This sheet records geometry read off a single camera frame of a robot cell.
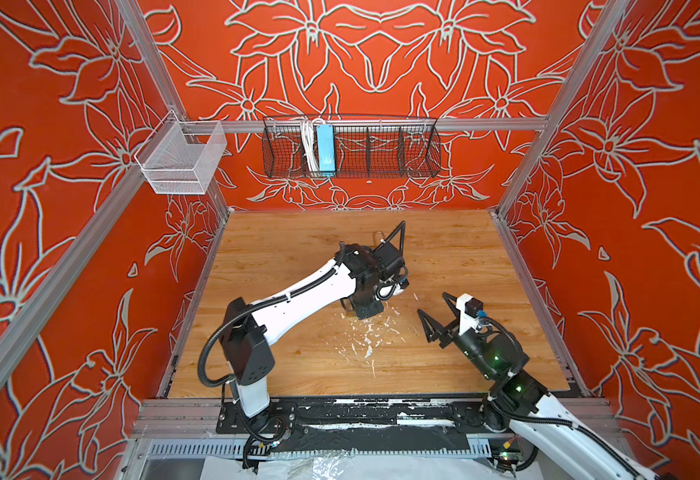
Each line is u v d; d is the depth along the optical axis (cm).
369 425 73
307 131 87
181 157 95
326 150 88
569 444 51
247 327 47
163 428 73
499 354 55
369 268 52
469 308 61
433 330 65
